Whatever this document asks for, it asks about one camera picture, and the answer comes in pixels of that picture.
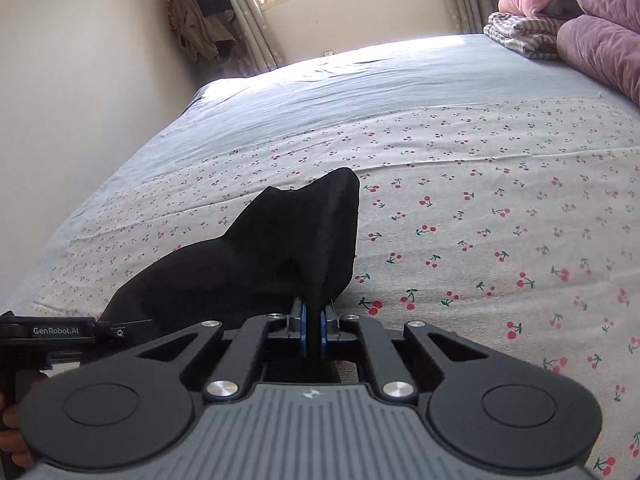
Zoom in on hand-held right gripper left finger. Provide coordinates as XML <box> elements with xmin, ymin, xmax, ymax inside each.
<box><xmin>134</xmin><ymin>297</ymin><xmax>307</xmax><ymax>399</ymax></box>

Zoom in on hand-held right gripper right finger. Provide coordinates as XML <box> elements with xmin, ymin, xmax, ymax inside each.
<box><xmin>320</xmin><ymin>305</ymin><xmax>492</xmax><ymax>400</ymax></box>

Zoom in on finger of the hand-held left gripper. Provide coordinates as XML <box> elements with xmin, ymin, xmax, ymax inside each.
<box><xmin>96</xmin><ymin>318</ymin><xmax>156</xmax><ymax>343</ymax></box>

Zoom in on black pants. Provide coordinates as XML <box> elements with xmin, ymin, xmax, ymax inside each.
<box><xmin>100</xmin><ymin>166</ymin><xmax>361</xmax><ymax>362</ymax></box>

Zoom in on person's left hand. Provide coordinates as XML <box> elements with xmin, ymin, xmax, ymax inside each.
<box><xmin>0</xmin><ymin>371</ymin><xmax>50</xmax><ymax>469</ymax></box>

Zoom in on cherry print cloth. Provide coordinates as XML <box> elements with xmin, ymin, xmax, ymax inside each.
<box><xmin>30</xmin><ymin>94</ymin><xmax>640</xmax><ymax>480</ymax></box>

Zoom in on bed with light blue sheet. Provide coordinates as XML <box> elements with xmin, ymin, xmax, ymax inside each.
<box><xmin>0</xmin><ymin>33</ymin><xmax>640</xmax><ymax>480</ymax></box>

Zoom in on hanging clothes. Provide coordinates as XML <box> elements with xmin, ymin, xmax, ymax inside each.
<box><xmin>164</xmin><ymin>0</ymin><xmax>247</xmax><ymax>64</ymax></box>

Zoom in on striped folded blanket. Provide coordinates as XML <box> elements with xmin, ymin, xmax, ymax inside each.
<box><xmin>483</xmin><ymin>11</ymin><xmax>569</xmax><ymax>61</ymax></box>

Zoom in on mauve and grey folded quilt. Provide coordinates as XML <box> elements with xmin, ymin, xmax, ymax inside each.
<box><xmin>556</xmin><ymin>0</ymin><xmax>640</xmax><ymax>107</ymax></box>

